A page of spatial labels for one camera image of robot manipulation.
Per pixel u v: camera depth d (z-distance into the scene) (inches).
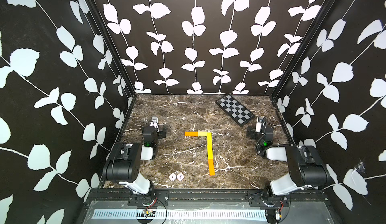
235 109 42.6
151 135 28.2
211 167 32.9
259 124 32.9
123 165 17.8
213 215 27.6
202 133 38.6
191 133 39.0
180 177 31.9
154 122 31.5
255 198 28.9
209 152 35.3
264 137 28.4
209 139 37.1
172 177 31.7
